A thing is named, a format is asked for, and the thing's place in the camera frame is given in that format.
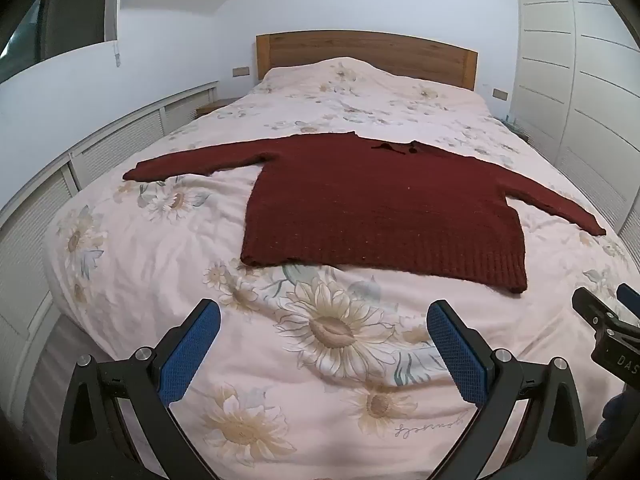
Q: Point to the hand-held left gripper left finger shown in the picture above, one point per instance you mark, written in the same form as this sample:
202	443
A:
191	355

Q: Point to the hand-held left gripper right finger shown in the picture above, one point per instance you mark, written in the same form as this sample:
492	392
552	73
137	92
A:
457	355

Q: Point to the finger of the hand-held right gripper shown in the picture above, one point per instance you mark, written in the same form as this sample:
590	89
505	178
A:
597	312
629	296

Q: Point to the dark red knitted sweater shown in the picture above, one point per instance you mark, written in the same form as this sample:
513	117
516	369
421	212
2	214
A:
380	205

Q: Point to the person's right forearm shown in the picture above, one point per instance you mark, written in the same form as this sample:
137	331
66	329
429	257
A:
620	417

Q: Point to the floral pink duvet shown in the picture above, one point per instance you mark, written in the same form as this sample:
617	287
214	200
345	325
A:
165	270

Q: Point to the cluttered nightstand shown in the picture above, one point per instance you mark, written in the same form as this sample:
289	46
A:
515	127

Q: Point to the white louvered cabinet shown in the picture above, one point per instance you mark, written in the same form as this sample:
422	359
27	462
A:
45	200

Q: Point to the white wardrobe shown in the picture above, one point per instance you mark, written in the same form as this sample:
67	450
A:
575	85

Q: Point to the wooden nightstand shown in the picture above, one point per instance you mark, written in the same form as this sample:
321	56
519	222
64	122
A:
215	106

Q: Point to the wooden headboard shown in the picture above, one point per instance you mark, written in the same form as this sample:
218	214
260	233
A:
310	50

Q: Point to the window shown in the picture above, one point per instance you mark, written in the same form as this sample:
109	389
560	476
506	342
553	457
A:
55	5

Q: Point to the wall socket plate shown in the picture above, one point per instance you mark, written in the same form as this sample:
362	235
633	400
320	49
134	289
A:
500	93
240	71

